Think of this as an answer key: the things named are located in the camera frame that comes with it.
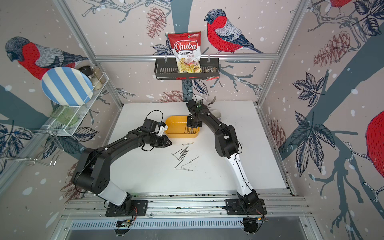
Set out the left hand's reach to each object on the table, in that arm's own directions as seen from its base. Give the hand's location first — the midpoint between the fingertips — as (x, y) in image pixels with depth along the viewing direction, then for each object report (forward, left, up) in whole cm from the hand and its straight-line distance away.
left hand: (172, 140), depth 89 cm
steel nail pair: (+13, -10, -9) cm, 19 cm away
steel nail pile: (-5, -6, -9) cm, 12 cm away
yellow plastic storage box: (+16, -1, -9) cm, 18 cm away
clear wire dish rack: (-5, +47, +25) cm, 53 cm away
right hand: (+15, -10, -5) cm, 19 cm away
